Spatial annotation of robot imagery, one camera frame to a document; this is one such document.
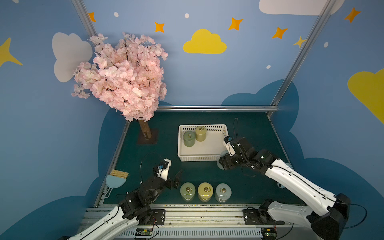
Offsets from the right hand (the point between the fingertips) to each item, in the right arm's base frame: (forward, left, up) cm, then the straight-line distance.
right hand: (227, 156), depth 78 cm
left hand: (-7, +28, -1) cm, 29 cm away
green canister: (+17, +22, -10) cm, 30 cm away
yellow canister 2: (-16, +11, -9) cm, 22 cm away
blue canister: (-16, +2, -9) cm, 18 cm away
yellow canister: (+23, +15, -11) cm, 29 cm away
